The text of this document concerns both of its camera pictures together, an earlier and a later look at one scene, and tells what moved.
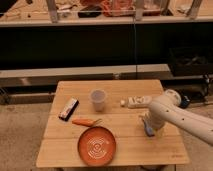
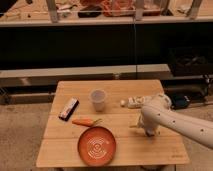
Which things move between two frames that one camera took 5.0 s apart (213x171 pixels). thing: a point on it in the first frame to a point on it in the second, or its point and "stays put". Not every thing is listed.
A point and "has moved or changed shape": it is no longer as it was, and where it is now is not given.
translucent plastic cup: (98, 97) stays put
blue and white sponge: (148, 130) has moved or changed shape
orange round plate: (97, 146) stays put
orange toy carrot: (89, 122) stays put
